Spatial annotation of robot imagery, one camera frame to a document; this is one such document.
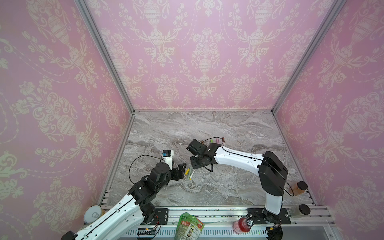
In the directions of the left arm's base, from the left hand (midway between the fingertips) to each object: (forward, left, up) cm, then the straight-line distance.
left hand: (181, 165), depth 77 cm
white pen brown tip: (+25, -26, -13) cm, 39 cm away
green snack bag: (-26, -5, -11) cm, 28 cm away
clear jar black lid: (-19, -55, -6) cm, 59 cm away
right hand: (+5, -7, -7) cm, 11 cm away
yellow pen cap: (+2, -2, -13) cm, 13 cm away
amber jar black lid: (-9, -60, -4) cm, 61 cm away
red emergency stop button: (-26, -26, -1) cm, 37 cm away
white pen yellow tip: (-2, -4, -15) cm, 15 cm away
